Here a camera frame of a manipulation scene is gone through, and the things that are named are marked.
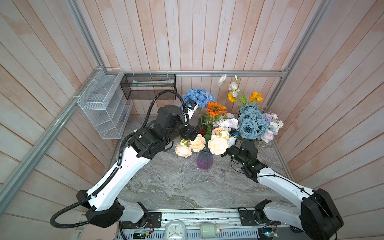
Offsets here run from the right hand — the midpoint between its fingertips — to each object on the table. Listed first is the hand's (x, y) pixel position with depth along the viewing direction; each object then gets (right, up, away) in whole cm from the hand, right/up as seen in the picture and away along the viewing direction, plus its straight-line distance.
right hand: (215, 139), depth 79 cm
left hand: (-13, +8, -17) cm, 23 cm away
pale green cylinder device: (-5, -39, -15) cm, 42 cm away
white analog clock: (-21, -42, -10) cm, 48 cm away
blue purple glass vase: (-4, -13, +13) cm, 19 cm away
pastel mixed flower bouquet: (+31, +8, -3) cm, 32 cm away
